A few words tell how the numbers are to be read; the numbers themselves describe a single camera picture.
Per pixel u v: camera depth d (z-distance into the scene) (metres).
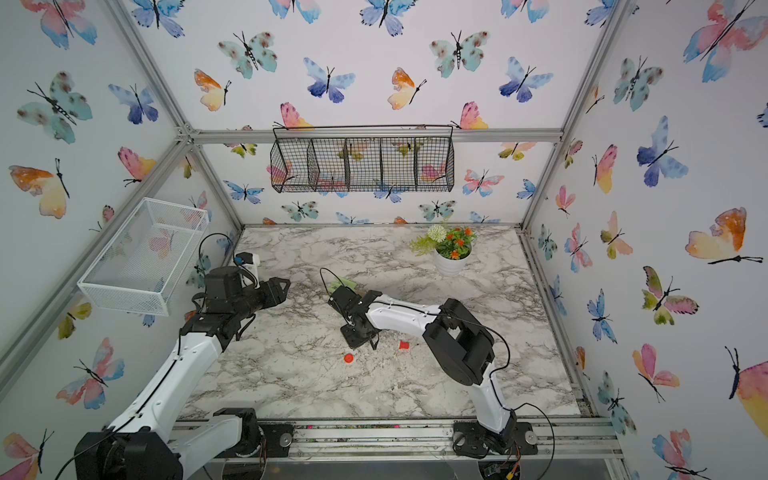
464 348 0.50
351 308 0.69
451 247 0.96
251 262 0.73
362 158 0.98
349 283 1.09
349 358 0.87
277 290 0.74
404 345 0.89
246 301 0.67
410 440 0.75
